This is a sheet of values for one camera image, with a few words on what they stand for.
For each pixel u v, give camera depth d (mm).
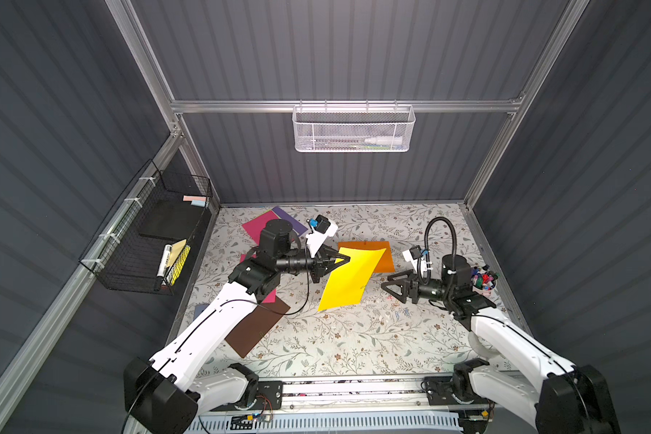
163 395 373
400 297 704
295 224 562
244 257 568
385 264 734
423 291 693
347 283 717
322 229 582
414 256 708
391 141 871
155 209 791
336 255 638
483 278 809
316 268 597
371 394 754
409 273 754
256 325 864
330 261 651
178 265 612
